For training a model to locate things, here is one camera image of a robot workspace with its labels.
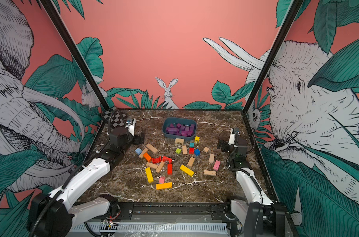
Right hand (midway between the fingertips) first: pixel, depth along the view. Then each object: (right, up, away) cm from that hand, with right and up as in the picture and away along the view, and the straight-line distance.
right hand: (225, 135), depth 85 cm
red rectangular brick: (-33, -22, +4) cm, 40 cm away
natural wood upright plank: (-51, -11, +10) cm, 53 cm away
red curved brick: (-43, -17, +5) cm, 46 cm away
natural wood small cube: (-10, -11, +12) cm, 19 cm away
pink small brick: (-38, -26, -1) cm, 46 cm away
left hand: (-51, +5, -4) cm, 52 cm away
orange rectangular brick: (-48, -15, +7) cm, 50 cm away
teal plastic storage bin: (-28, +4, +22) cm, 36 cm away
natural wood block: (-20, -17, +5) cm, 27 cm away
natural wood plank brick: (-24, -11, +12) cm, 29 cm away
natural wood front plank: (-45, -20, +5) cm, 49 cm away
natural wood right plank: (-9, -23, +2) cm, 25 cm away
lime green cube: (-29, -11, +10) cm, 32 cm away
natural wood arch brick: (-28, -5, +16) cm, 32 cm away
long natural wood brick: (-46, -10, +13) cm, 49 cm away
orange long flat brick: (-36, -29, -3) cm, 46 cm away
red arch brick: (-36, -15, +5) cm, 40 cm away
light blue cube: (-54, -11, +9) cm, 56 cm away
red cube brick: (-20, -11, +9) cm, 24 cm away
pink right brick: (-4, -20, +5) cm, 21 cm away
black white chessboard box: (-77, +11, +26) cm, 82 cm away
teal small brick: (-19, -8, +16) cm, 26 cm away
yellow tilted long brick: (-23, -22, +3) cm, 32 cm away
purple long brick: (-33, +2, +22) cm, 40 cm away
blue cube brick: (-16, -12, +9) cm, 22 cm away
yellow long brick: (-45, -24, +1) cm, 51 cm away
